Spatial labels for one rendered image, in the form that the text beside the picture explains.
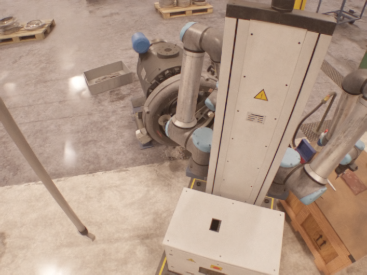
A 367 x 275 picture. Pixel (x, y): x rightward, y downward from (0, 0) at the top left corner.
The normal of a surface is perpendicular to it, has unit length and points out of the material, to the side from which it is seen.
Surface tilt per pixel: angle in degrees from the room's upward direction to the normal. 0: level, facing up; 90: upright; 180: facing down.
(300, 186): 62
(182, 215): 0
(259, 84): 90
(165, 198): 0
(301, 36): 90
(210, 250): 0
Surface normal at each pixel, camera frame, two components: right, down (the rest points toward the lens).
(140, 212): 0.00, -0.69
